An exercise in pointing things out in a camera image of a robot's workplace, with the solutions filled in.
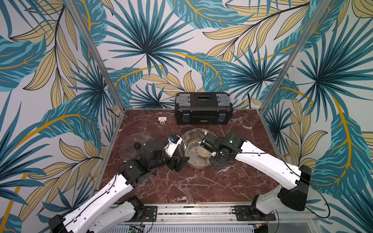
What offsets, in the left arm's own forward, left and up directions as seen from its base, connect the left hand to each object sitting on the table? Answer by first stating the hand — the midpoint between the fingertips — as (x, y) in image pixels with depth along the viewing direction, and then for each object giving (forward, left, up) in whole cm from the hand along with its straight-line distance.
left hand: (181, 154), depth 69 cm
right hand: (-1, -19, -5) cm, 19 cm away
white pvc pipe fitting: (+39, +16, -21) cm, 47 cm away
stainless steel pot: (+15, -4, -17) cm, 23 cm away
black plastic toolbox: (+38, -14, -6) cm, 41 cm away
